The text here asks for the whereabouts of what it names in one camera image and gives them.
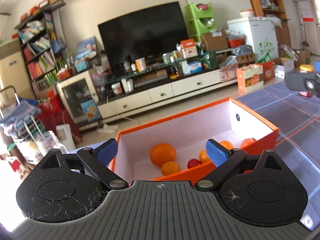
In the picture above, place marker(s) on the black bookshelf with books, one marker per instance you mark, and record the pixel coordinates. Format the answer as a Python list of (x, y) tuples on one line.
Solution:
[(41, 47)]

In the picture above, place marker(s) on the orange mandarin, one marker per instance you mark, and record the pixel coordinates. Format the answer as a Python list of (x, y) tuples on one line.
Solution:
[(161, 154), (203, 157), (227, 144), (247, 142), (169, 168)]

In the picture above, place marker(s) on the yellow lid snack canister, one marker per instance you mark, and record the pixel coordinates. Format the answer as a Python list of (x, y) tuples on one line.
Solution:
[(306, 68)]

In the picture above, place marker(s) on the red shopping bag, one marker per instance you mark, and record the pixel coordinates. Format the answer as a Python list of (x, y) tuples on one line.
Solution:
[(53, 114)]

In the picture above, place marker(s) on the blue plaid tablecloth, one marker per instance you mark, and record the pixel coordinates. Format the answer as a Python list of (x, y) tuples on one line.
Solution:
[(297, 143)]

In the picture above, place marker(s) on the brown cardboard box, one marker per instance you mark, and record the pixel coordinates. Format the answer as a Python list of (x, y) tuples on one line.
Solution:
[(214, 41)]

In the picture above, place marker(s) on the green stacked storage bins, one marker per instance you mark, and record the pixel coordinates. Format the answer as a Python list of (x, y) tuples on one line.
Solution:
[(200, 20)]

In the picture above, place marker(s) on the white orange medicine box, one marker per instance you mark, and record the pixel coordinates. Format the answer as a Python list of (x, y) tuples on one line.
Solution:
[(188, 48)]

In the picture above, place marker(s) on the red tomato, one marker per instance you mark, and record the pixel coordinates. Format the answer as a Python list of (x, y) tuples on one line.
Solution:
[(193, 163)]

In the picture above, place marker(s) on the orange cardboard box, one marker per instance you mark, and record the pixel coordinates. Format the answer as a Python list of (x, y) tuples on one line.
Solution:
[(187, 133)]

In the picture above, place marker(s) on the black flat television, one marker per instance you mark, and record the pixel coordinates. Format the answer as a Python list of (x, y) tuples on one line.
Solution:
[(147, 33)]

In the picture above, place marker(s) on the orange fruit gift box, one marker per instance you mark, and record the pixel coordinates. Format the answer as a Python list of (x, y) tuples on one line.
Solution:
[(250, 78)]

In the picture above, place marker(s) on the wooden display shelf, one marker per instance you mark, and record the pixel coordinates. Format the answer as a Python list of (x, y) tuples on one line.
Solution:
[(270, 8)]

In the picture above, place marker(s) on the white bowl on freezer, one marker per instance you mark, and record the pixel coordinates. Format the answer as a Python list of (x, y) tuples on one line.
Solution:
[(247, 13)]

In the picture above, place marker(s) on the small glass door cabinet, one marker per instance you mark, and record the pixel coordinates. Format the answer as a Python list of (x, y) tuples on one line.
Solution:
[(79, 98)]

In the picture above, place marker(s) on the cream TV stand cabinet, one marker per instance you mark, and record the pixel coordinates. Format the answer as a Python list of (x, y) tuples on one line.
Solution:
[(169, 91)]

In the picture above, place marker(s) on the folding shopping trolley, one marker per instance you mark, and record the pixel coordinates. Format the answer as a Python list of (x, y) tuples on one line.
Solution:
[(20, 119)]

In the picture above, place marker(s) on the white floor air conditioner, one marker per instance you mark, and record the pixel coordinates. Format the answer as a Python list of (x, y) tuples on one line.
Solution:
[(13, 70)]

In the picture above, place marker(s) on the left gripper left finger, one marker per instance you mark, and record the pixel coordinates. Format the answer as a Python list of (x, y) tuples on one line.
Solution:
[(68, 186)]

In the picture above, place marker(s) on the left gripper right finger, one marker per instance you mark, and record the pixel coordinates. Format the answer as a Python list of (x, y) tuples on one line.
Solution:
[(254, 188)]

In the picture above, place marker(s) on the white chest freezer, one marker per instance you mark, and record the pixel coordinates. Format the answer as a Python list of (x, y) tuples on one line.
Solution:
[(259, 33)]

